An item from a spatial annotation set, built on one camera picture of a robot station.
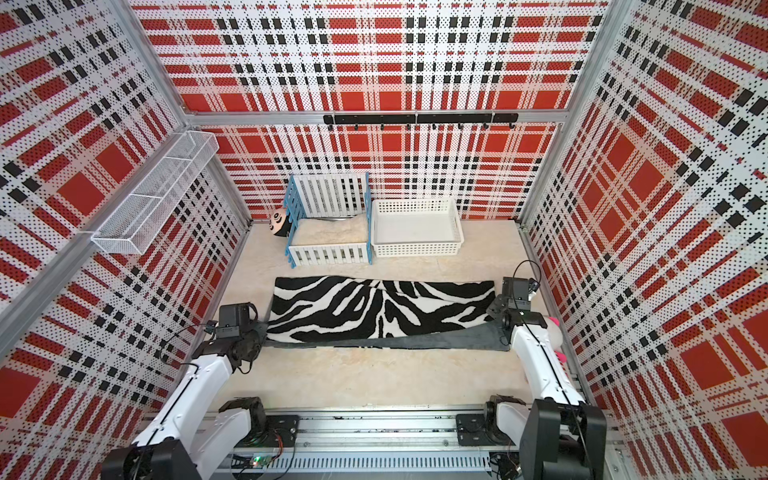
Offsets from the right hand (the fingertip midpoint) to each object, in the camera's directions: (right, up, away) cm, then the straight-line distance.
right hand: (506, 307), depth 86 cm
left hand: (-70, -6, +1) cm, 70 cm away
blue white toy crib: (-61, +30, +37) cm, 77 cm away
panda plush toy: (-77, +27, +25) cm, 86 cm away
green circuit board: (-64, -33, -17) cm, 74 cm away
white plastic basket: (-25, +26, +34) cm, 49 cm away
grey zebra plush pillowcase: (-37, -3, +8) cm, 37 cm away
